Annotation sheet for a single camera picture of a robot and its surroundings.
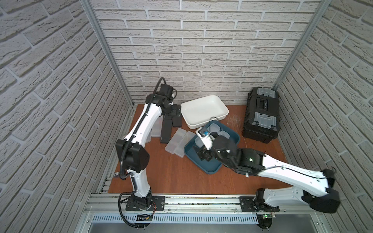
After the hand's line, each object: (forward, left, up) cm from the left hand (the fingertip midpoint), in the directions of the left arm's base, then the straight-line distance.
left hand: (176, 109), depth 84 cm
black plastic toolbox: (-5, -53, -6) cm, 54 cm away
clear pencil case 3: (-16, -2, -22) cm, 27 cm away
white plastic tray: (+16, -16, -20) cm, 30 cm away
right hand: (-23, -14, +4) cm, 28 cm away
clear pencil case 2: (-10, +2, -22) cm, 24 cm away
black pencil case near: (+2, +9, -25) cm, 26 cm away
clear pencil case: (+2, +15, -22) cm, 27 cm away
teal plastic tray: (-29, -21, -17) cm, 39 cm away
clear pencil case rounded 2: (-5, -33, -19) cm, 38 cm away
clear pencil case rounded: (+1, -26, -20) cm, 33 cm away
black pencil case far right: (+8, +1, -22) cm, 23 cm away
